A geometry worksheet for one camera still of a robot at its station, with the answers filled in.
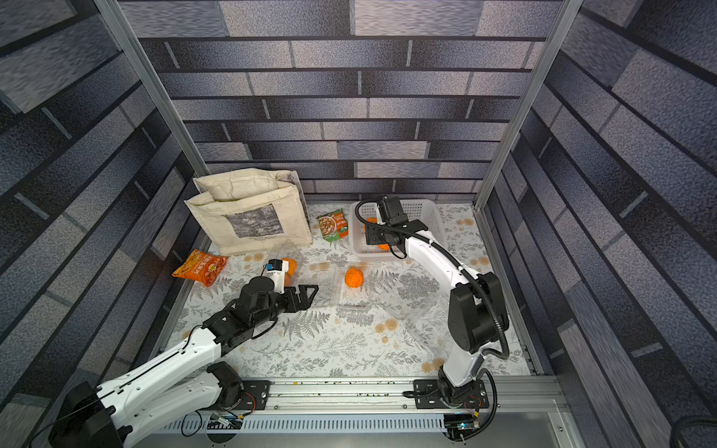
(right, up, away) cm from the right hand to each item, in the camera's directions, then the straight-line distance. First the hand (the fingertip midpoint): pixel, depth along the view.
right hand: (373, 229), depth 90 cm
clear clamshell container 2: (-31, -8, +13) cm, 35 cm away
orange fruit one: (+4, -6, +10) cm, 13 cm away
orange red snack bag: (-60, -13, +5) cm, 62 cm away
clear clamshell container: (-2, -23, +3) cm, 23 cm away
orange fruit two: (-7, -16, +2) cm, 18 cm away
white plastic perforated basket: (+21, +7, +17) cm, 28 cm away
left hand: (-19, -17, -12) cm, 28 cm away
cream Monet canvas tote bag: (-40, +6, -4) cm, 40 cm away
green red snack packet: (-16, +1, +20) cm, 25 cm away
